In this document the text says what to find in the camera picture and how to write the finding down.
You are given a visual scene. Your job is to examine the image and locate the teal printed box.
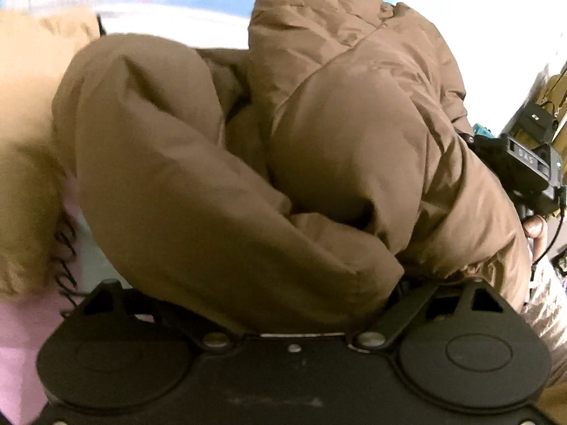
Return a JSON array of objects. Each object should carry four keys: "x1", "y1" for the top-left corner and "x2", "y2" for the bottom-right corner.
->
[{"x1": 473, "y1": 124, "x2": 494, "y2": 139}]

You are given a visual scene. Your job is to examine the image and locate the brown puffer jacket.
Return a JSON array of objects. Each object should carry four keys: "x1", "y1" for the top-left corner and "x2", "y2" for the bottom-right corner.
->
[{"x1": 0, "y1": 0, "x2": 533, "y2": 336}]

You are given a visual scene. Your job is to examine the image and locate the pink bed sheet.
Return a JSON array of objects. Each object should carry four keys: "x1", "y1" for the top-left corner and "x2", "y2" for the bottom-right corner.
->
[{"x1": 1, "y1": 180, "x2": 130, "y2": 424}]

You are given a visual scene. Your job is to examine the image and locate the person's right hand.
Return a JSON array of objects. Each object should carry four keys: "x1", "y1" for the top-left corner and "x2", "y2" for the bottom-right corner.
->
[{"x1": 523, "y1": 215, "x2": 549, "y2": 258}]

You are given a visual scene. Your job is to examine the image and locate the black cable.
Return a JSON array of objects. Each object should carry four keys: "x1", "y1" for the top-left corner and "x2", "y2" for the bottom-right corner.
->
[{"x1": 528, "y1": 185, "x2": 567, "y2": 284}]

